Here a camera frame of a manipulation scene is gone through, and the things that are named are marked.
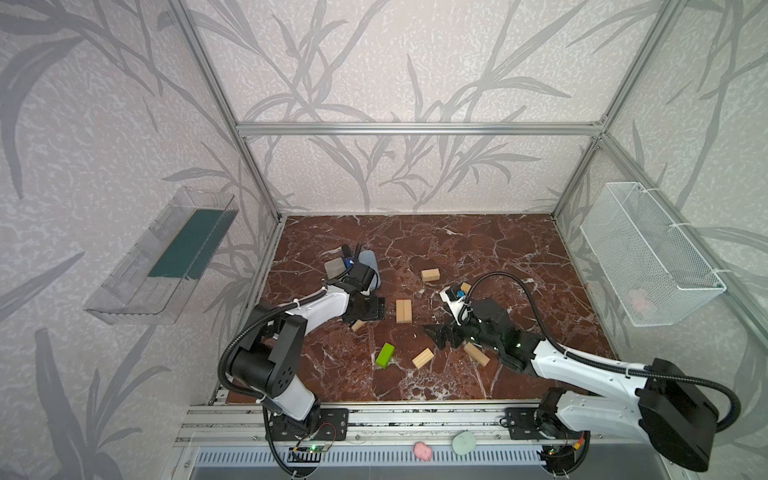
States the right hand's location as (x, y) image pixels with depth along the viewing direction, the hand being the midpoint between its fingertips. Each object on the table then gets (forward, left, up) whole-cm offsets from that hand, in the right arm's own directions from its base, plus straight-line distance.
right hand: (434, 307), depth 81 cm
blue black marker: (+25, +29, -10) cm, 39 cm away
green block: (-9, +14, -12) cm, 20 cm away
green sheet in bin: (+4, +55, +23) cm, 60 cm away
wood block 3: (+18, -1, -12) cm, 22 cm away
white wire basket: (+1, -46, +20) cm, 50 cm away
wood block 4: (+14, -12, -13) cm, 22 cm away
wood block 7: (-9, -12, -12) cm, 19 cm away
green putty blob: (-30, -5, -10) cm, 32 cm away
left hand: (+6, +17, -10) cm, 21 cm away
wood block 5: (-4, +21, -3) cm, 22 cm away
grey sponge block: (+21, +33, -10) cm, 40 cm away
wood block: (+5, +10, -13) cm, 17 cm away
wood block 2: (+5, +8, -12) cm, 15 cm away
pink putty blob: (-31, +4, -10) cm, 33 cm away
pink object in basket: (-2, -50, +8) cm, 51 cm away
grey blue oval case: (+25, +21, -11) cm, 34 cm away
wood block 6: (-10, +3, -12) cm, 16 cm away
